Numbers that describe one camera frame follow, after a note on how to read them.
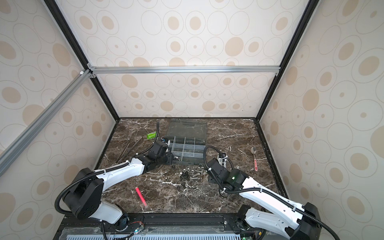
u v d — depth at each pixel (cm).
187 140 105
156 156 67
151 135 109
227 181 53
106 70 90
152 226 73
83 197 43
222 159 67
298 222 40
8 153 51
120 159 97
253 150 100
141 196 81
